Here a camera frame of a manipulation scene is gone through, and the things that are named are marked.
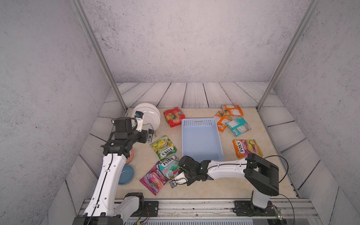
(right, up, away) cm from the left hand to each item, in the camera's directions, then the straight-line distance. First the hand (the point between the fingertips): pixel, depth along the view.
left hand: (147, 128), depth 76 cm
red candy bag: (+12, +7, +35) cm, 38 cm away
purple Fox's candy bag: (+2, -30, +5) cm, 30 cm away
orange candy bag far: (+61, +12, +43) cm, 76 cm away
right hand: (+17, -27, +8) cm, 33 cm away
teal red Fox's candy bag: (+11, -23, +11) cm, 28 cm away
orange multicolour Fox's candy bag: (+59, -14, +18) cm, 63 cm away
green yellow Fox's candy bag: (+6, -14, +20) cm, 26 cm away
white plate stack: (-2, +6, +20) cm, 21 cm away
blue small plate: (-15, -29, +11) cm, 35 cm away
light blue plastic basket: (+32, -10, +26) cm, 42 cm away
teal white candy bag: (+60, 0, +31) cm, 68 cm away
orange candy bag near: (+49, +4, +35) cm, 60 cm away
